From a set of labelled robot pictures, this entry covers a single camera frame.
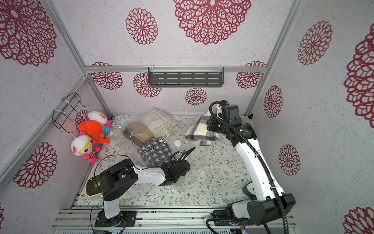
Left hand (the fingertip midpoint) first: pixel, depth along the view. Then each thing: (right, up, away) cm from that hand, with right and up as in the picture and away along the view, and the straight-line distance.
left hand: (182, 161), depth 93 cm
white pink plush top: (-55, +29, +2) cm, 62 cm away
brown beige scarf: (-33, +19, +10) cm, 39 cm away
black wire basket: (-61, +27, -20) cm, 70 cm away
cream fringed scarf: (-16, +24, +13) cm, 32 cm away
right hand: (+13, +25, -21) cm, 35 cm away
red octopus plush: (-55, +21, -3) cm, 59 cm away
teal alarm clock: (+39, -16, -14) cm, 44 cm away
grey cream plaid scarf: (+9, +19, -20) cm, 29 cm away
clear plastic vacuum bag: (+11, +1, +2) cm, 12 cm away
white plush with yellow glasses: (-54, +12, -13) cm, 57 cm away
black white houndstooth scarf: (-17, +6, -1) cm, 18 cm away
